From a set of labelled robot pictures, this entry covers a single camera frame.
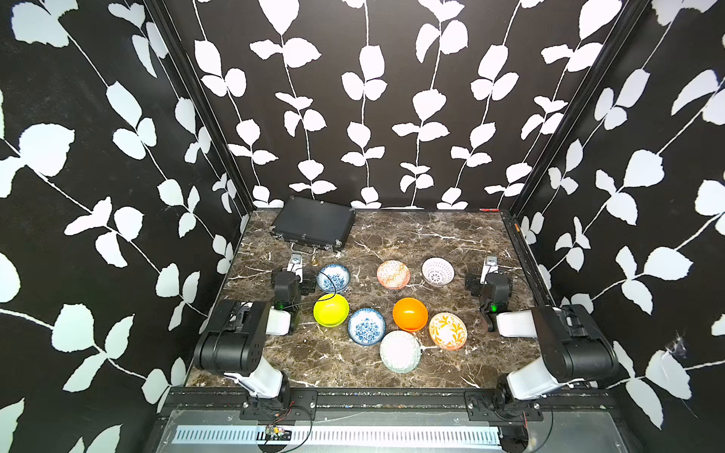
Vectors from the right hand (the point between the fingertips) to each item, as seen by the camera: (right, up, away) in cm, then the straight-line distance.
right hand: (485, 266), depth 94 cm
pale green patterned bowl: (-30, -24, -13) cm, 41 cm away
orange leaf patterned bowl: (-15, -19, -8) cm, 26 cm away
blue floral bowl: (-52, -5, +4) cm, 53 cm away
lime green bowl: (-52, -14, -4) cm, 54 cm away
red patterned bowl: (-31, -4, +4) cm, 31 cm away
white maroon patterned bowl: (-15, -3, +6) cm, 16 cm away
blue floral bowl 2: (-41, -19, -6) cm, 45 cm away
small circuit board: (-63, -40, -24) cm, 78 cm away
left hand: (-65, +1, 0) cm, 65 cm away
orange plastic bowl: (-27, -15, -6) cm, 31 cm away
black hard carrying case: (-63, +16, +20) cm, 68 cm away
